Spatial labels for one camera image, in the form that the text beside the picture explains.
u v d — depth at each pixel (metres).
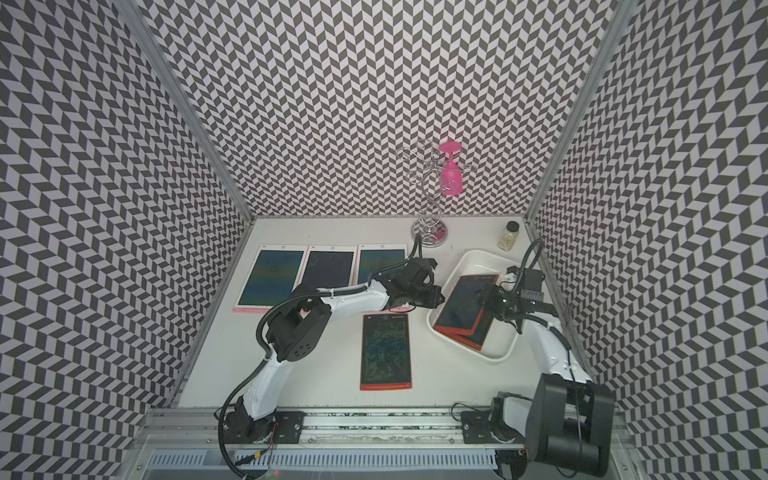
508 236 1.03
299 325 0.54
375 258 1.07
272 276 1.04
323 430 0.75
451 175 0.99
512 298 0.74
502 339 0.85
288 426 0.73
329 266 1.05
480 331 0.84
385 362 0.84
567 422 0.40
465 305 0.88
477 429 0.74
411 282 0.74
